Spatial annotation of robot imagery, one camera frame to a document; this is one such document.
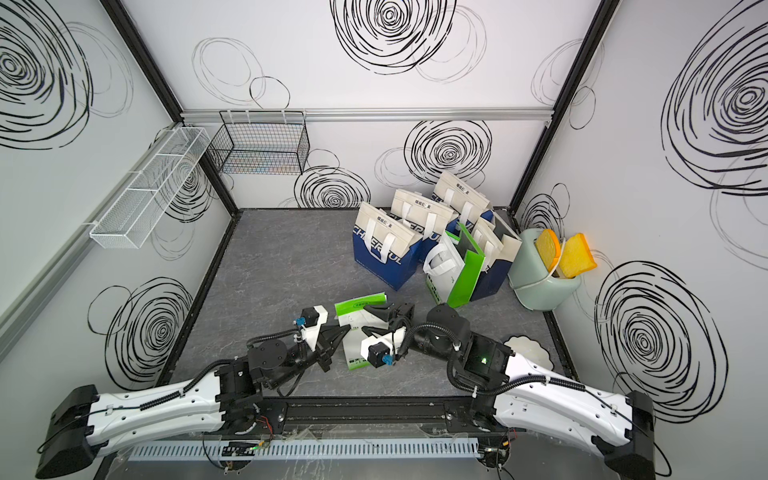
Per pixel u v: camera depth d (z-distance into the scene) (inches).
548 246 32.6
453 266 30.2
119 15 27.9
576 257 32.6
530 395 18.3
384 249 32.7
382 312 22.8
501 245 29.7
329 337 24.9
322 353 24.0
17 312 20.1
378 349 19.5
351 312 26.4
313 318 23.5
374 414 29.7
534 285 33.3
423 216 34.9
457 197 36.8
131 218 28.3
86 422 17.5
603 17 28.5
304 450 37.9
